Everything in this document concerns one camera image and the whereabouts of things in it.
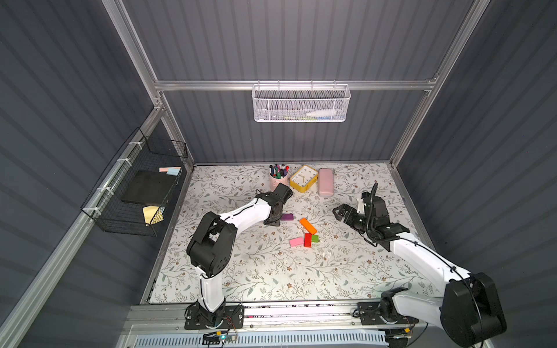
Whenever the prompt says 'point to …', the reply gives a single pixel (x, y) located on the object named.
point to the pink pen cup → (275, 182)
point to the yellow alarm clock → (302, 178)
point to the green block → (315, 238)
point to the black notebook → (150, 187)
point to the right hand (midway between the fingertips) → (341, 215)
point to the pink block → (296, 241)
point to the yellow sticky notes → (153, 214)
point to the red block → (307, 240)
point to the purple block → (287, 217)
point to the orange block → (307, 225)
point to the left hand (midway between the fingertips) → (283, 212)
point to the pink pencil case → (326, 182)
